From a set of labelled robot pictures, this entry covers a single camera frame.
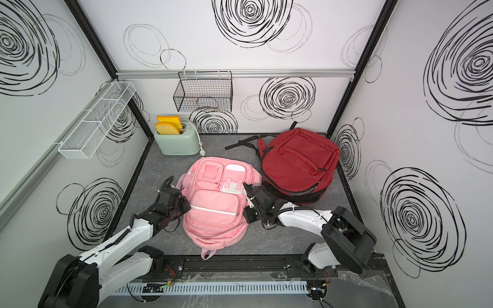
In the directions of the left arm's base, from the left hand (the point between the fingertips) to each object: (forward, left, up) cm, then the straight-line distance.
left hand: (188, 201), depth 87 cm
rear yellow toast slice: (+36, +12, +18) cm, 42 cm away
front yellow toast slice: (+31, +15, +16) cm, 38 cm away
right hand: (-6, -26, 0) cm, 26 cm away
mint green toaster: (+31, +7, +6) cm, 32 cm away
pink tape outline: (+7, -12, 0) cm, 14 cm away
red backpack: (+19, -51, +6) cm, 55 cm away
